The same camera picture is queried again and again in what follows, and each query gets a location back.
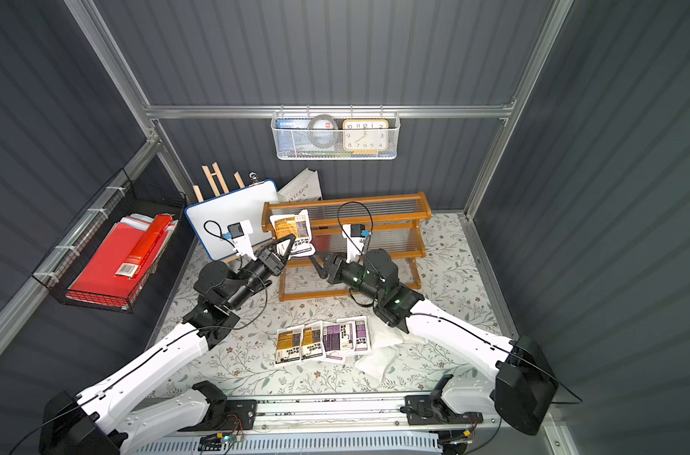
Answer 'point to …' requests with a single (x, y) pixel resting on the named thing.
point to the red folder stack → (98, 282)
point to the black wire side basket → (123, 196)
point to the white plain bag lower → (375, 363)
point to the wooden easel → (212, 183)
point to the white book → (305, 187)
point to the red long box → (158, 227)
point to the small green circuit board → (214, 442)
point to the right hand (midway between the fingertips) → (312, 259)
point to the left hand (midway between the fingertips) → (295, 240)
